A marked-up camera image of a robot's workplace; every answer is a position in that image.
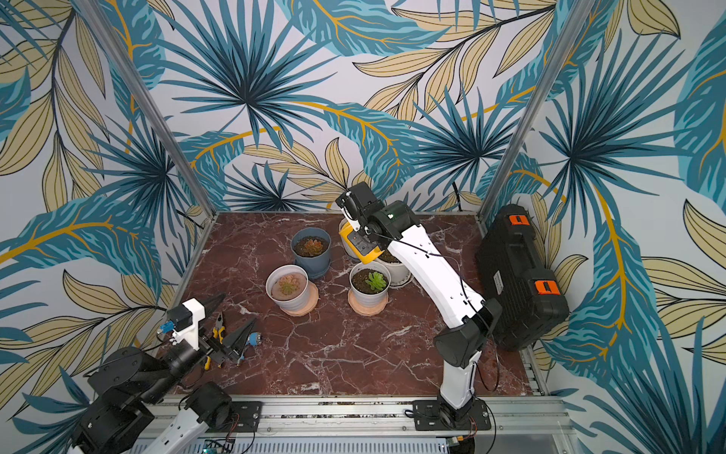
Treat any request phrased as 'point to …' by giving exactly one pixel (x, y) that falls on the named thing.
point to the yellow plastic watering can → (344, 232)
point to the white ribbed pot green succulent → (345, 243)
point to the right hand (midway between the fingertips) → (370, 231)
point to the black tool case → (533, 299)
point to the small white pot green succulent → (369, 288)
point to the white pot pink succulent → (288, 286)
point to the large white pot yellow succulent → (400, 275)
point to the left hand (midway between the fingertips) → (240, 311)
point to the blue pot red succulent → (311, 249)
